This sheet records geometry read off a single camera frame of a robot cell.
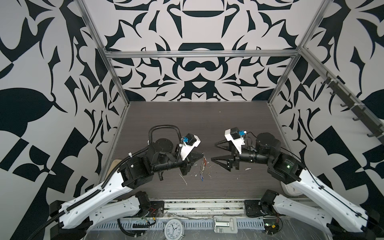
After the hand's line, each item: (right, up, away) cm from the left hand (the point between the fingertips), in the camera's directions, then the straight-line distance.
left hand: (203, 152), depth 59 cm
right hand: (+5, 0, -1) cm, 5 cm away
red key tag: (+1, -4, +2) cm, 5 cm away
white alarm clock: (-12, -35, +7) cm, 38 cm away
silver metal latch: (+11, -35, +10) cm, 38 cm away
